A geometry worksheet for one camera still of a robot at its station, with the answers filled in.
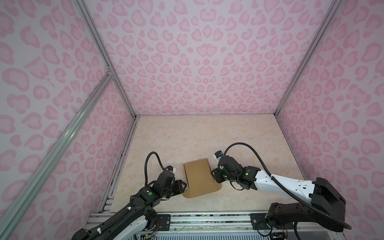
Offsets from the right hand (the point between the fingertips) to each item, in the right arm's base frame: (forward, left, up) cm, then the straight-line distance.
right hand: (213, 172), depth 80 cm
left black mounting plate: (-22, +24, -8) cm, 34 cm away
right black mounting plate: (-21, -22, -9) cm, 32 cm away
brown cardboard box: (-3, +7, -2) cm, 8 cm away
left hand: (-5, +15, -4) cm, 16 cm away
